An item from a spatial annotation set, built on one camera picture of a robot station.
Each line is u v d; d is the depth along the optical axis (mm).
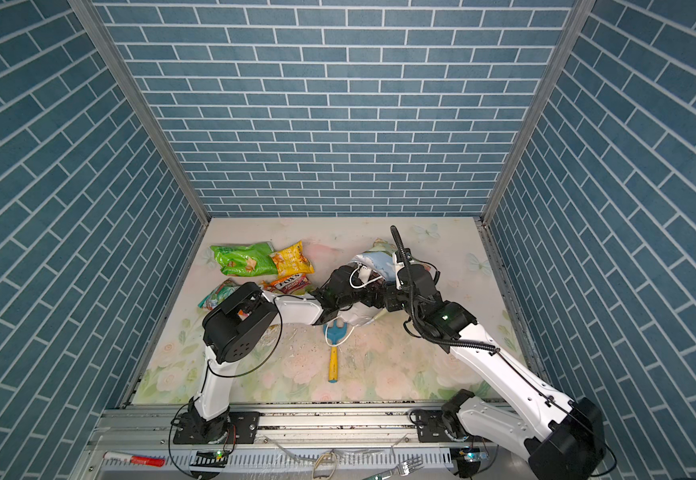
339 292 753
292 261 1023
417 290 555
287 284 968
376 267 821
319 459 705
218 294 935
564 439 376
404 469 685
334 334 875
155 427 754
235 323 558
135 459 691
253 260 985
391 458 705
